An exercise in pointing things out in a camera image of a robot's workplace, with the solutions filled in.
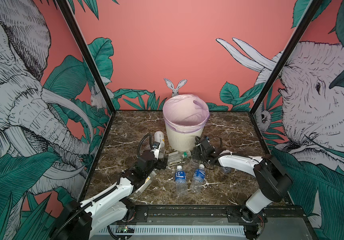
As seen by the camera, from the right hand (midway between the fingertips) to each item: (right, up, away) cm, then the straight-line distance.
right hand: (194, 151), depth 91 cm
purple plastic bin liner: (-5, +24, +5) cm, 25 cm away
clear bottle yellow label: (-26, -14, -10) cm, 31 cm away
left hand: (-20, +2, -8) cm, 22 cm away
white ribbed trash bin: (-8, +7, -5) cm, 12 cm away
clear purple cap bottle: (0, -6, -3) cm, 7 cm away
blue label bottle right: (+2, -12, -9) cm, 15 cm away
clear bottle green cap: (-11, -4, +2) cm, 11 cm away
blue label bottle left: (-9, -13, -10) cm, 18 cm away
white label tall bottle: (-23, +9, +7) cm, 25 cm away
